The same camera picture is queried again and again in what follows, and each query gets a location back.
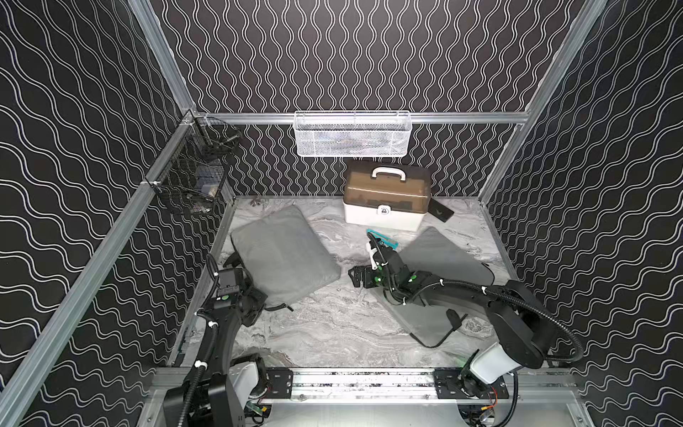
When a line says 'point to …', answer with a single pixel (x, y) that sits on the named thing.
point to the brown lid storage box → (386, 194)
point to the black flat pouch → (438, 210)
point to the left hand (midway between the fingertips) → (262, 297)
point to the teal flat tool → (386, 240)
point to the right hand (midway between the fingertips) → (360, 269)
